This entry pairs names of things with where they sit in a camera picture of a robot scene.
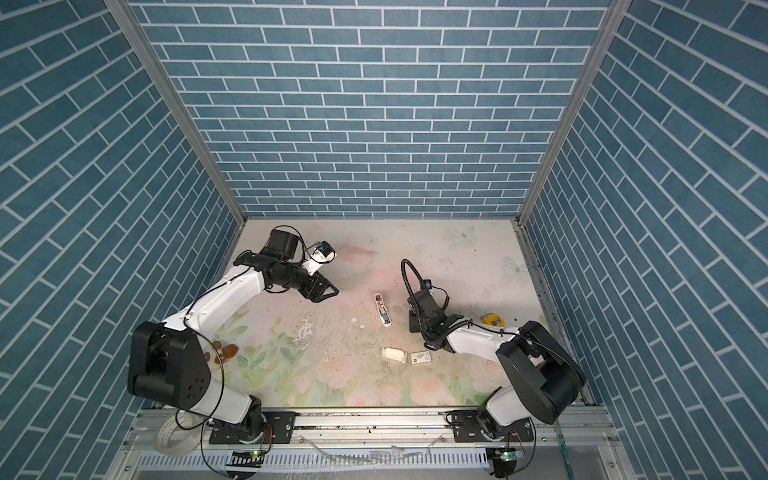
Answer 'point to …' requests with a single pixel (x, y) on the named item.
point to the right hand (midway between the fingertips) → (414, 311)
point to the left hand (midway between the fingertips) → (329, 283)
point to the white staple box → (420, 357)
